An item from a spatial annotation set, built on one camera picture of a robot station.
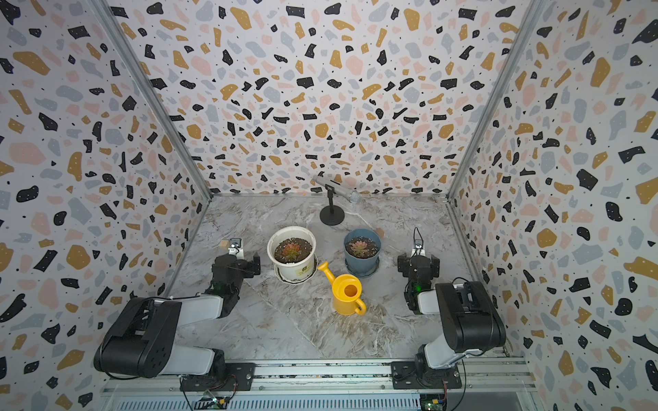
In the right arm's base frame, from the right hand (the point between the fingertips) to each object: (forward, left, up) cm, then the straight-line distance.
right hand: (422, 254), depth 94 cm
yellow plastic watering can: (-17, +27, +4) cm, 33 cm away
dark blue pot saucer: (-6, +22, -5) cm, 24 cm away
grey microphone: (+14, +26, +16) cm, 33 cm away
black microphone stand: (+23, +35, -5) cm, 42 cm away
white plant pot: (-8, +43, +3) cm, 44 cm away
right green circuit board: (-44, +2, -8) cm, 44 cm away
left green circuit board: (-46, +65, -8) cm, 80 cm away
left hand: (-3, +65, +3) cm, 65 cm away
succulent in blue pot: (0, +23, +3) cm, 23 cm away
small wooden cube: (+4, +76, -2) cm, 76 cm away
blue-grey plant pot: (-6, +24, +1) cm, 25 cm away
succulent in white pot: (-3, +47, +5) cm, 47 cm away
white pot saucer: (-10, +45, -5) cm, 46 cm away
